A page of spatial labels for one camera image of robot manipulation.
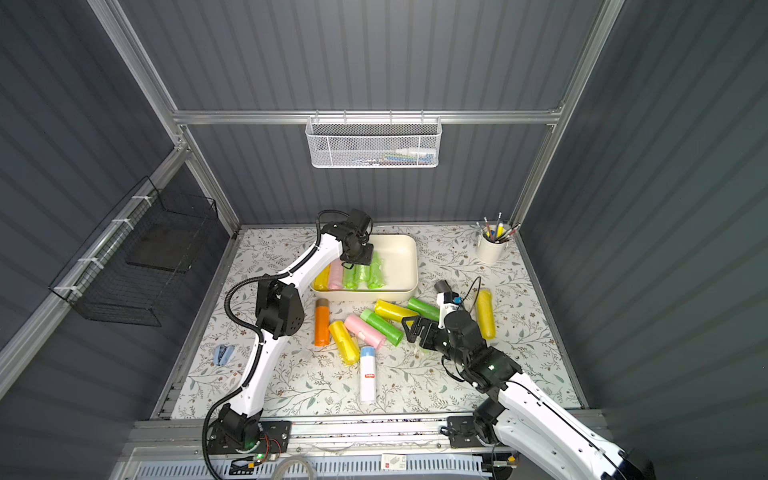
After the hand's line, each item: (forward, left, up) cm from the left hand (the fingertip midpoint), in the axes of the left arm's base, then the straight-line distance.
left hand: (371, 259), depth 100 cm
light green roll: (-5, +7, -4) cm, 9 cm away
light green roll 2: (-5, +3, -1) cm, 6 cm away
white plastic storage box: (+7, -10, -9) cm, 16 cm away
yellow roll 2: (-28, +6, -4) cm, 29 cm away
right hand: (-28, -14, +8) cm, 32 cm away
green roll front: (-5, -2, -3) cm, 6 cm away
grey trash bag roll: (-7, -24, -6) cm, 26 cm away
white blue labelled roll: (-36, 0, -5) cm, 37 cm away
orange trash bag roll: (-21, +14, -5) cm, 26 cm away
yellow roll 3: (-16, -8, -6) cm, 19 cm away
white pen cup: (+5, -42, +2) cm, 42 cm away
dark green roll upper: (-16, -17, -6) cm, 24 cm away
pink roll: (-22, +3, -5) cm, 23 cm away
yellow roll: (-23, +10, +20) cm, 32 cm away
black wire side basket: (-17, +57, +20) cm, 63 cm away
